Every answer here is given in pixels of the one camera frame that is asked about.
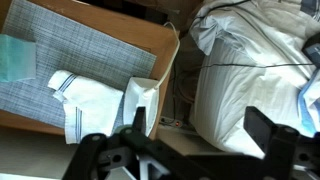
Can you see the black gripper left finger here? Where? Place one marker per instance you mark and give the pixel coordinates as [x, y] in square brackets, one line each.
[110, 156]

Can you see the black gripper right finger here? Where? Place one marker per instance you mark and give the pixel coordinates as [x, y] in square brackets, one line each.
[283, 150]

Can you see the white towel with blue stripes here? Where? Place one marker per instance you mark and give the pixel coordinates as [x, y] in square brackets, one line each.
[93, 100]

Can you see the teal tissue box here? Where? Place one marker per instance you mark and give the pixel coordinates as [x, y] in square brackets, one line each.
[16, 58]

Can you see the blue striped cloth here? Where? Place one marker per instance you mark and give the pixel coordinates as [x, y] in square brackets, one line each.
[310, 100]

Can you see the white plastic appliance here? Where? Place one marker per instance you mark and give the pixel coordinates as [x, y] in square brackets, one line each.
[140, 96]

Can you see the white power strip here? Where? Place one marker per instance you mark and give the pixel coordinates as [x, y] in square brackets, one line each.
[171, 122]

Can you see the dark grey device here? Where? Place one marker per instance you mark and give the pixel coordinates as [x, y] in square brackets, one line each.
[313, 50]

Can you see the grey-blue woven placemat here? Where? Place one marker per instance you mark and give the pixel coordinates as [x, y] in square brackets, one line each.
[83, 50]

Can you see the wooden side table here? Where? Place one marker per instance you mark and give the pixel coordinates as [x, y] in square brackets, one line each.
[133, 30]

